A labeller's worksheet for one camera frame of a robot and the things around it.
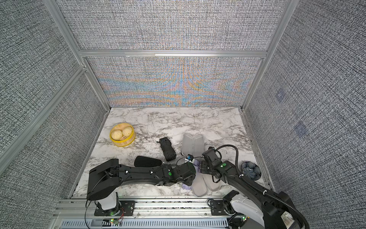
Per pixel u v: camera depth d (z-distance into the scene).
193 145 0.98
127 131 0.98
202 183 0.80
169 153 0.89
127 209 0.73
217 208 0.73
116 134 0.96
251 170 0.84
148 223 0.70
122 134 0.98
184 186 0.75
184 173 0.61
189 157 0.73
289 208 0.40
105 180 0.48
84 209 0.74
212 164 0.64
